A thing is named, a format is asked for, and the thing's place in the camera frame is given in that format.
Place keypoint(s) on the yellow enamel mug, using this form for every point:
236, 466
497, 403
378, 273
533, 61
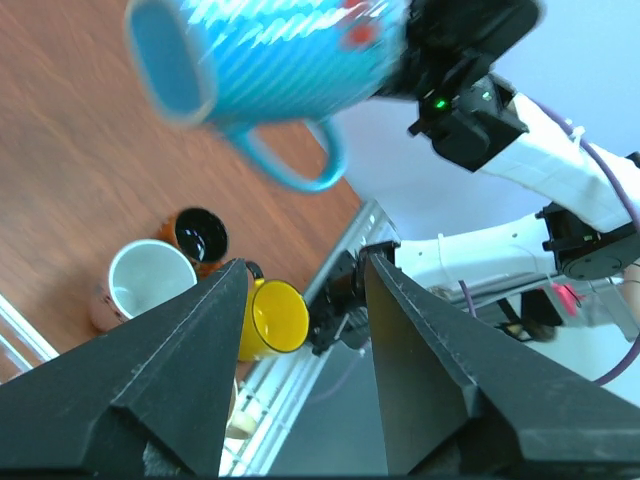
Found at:
276, 319

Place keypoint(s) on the white and pink mug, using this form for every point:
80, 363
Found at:
142, 275

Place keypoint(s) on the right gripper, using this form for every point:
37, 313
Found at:
450, 45

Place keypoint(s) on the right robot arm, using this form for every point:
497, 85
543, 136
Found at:
478, 121

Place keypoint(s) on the beige ceramic mug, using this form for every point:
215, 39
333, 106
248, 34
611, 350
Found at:
240, 425

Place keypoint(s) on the brown mug black interior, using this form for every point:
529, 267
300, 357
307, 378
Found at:
200, 235

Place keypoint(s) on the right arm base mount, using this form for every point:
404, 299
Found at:
338, 312

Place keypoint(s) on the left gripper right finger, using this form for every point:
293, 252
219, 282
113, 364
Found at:
459, 397

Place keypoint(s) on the blue floral mug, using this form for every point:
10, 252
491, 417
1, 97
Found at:
235, 65

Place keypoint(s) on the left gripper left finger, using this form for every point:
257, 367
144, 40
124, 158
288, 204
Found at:
161, 380

